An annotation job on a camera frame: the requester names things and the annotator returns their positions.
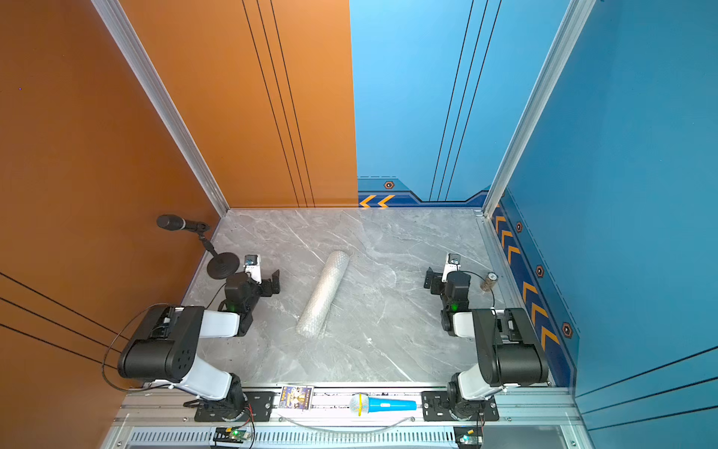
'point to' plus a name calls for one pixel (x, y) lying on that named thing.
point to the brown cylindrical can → (490, 282)
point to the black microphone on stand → (222, 266)
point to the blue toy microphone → (360, 404)
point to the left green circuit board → (230, 435)
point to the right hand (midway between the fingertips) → (445, 269)
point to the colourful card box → (296, 398)
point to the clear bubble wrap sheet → (311, 323)
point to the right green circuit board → (468, 436)
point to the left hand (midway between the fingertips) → (266, 267)
